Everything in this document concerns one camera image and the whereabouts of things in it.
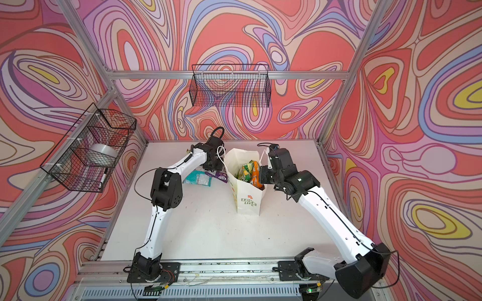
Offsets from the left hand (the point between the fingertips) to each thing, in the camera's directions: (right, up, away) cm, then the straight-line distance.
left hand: (220, 168), depth 104 cm
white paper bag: (+15, -12, -24) cm, 31 cm away
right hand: (+21, -2, -29) cm, 35 cm away
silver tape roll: (-43, +9, -30) cm, 53 cm away
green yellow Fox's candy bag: (+14, -1, -21) cm, 25 cm away
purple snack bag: (+1, -3, -5) cm, 6 cm away
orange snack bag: (+19, -3, -21) cm, 28 cm away
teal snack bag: (-11, -5, -5) cm, 13 cm away
